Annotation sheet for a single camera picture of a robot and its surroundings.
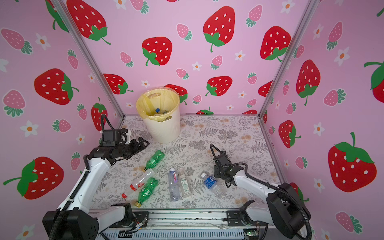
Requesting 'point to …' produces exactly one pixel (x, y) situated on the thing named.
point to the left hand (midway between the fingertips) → (143, 145)
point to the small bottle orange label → (157, 114)
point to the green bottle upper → (158, 156)
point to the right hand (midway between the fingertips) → (218, 169)
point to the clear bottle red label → (137, 184)
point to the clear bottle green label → (185, 182)
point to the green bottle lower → (146, 192)
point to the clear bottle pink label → (174, 185)
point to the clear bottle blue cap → (165, 112)
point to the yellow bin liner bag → (157, 103)
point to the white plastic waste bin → (164, 132)
